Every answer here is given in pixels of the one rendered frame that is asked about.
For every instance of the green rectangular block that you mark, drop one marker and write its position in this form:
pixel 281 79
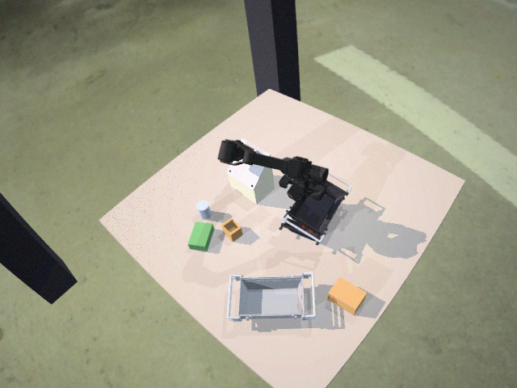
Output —
pixel 201 236

